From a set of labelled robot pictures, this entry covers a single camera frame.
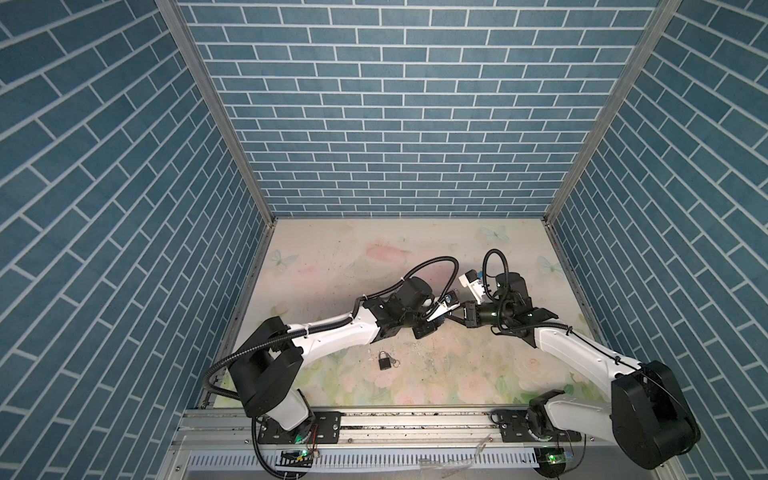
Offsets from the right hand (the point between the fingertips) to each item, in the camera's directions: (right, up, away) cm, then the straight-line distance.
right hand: (443, 314), depth 80 cm
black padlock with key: (-16, -15, +4) cm, 22 cm away
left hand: (0, 0, +1) cm, 1 cm away
